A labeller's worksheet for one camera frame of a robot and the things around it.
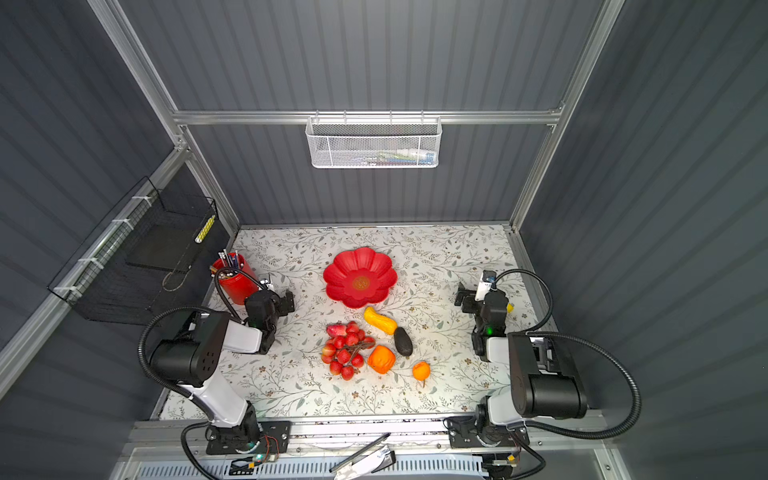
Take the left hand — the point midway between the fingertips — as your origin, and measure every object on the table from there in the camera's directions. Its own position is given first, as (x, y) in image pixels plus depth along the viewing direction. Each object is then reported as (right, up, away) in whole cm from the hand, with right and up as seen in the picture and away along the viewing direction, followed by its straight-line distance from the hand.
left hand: (270, 293), depth 96 cm
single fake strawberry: (+24, -9, -10) cm, 27 cm away
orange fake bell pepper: (+37, -16, -16) cm, 43 cm away
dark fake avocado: (+43, -13, -10) cm, 46 cm away
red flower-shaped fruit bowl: (+29, +5, +9) cm, 30 cm away
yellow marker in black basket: (-12, +20, -15) cm, 28 cm away
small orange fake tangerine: (+48, -19, -16) cm, 54 cm away
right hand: (+67, +3, -5) cm, 68 cm away
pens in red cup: (-11, +11, -3) cm, 15 cm away
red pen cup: (-8, +4, -7) cm, 11 cm away
